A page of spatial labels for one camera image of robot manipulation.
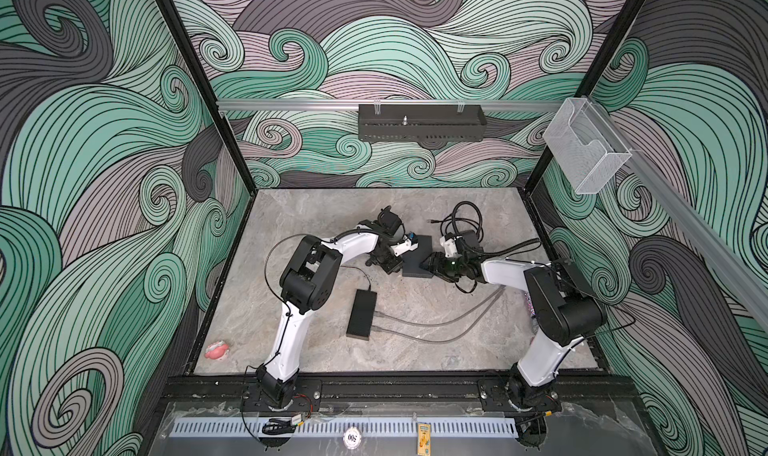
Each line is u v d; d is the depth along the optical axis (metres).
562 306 0.48
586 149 0.76
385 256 0.86
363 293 0.91
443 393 0.75
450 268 0.83
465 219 1.10
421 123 0.98
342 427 0.70
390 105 0.94
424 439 0.66
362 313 0.86
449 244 0.90
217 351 0.76
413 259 0.95
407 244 0.90
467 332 0.84
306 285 0.56
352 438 0.63
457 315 0.88
